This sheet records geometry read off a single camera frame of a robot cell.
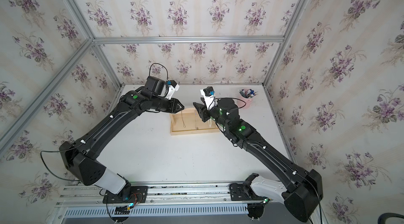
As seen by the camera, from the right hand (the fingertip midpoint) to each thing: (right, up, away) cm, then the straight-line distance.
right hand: (201, 101), depth 69 cm
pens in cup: (+31, +4, +32) cm, 45 cm away
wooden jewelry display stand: (-8, -12, +20) cm, 25 cm away
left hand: (-8, -3, +5) cm, 10 cm away
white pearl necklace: (+4, -9, -6) cm, 11 cm away
